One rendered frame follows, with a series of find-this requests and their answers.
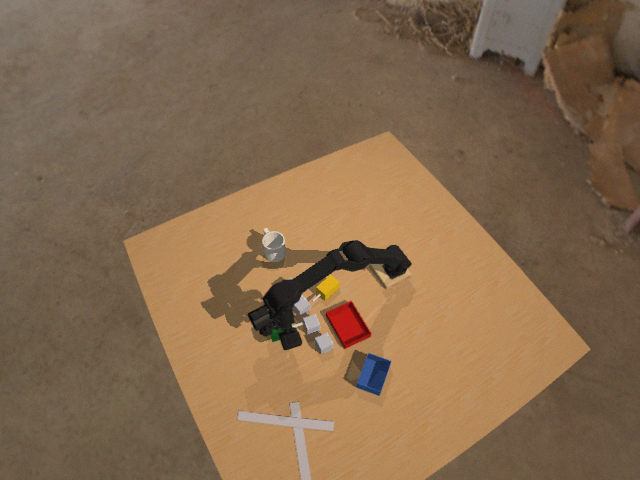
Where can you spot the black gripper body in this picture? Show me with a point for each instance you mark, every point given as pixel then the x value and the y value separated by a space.
pixel 291 338

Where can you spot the blue open-top tray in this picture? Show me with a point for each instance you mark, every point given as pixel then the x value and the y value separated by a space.
pixel 373 374

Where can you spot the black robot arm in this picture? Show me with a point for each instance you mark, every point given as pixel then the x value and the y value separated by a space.
pixel 282 296

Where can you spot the red tray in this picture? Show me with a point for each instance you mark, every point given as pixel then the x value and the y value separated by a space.
pixel 348 324

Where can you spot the grey flat bar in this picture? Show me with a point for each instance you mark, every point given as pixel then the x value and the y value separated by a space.
pixel 300 443
pixel 285 421

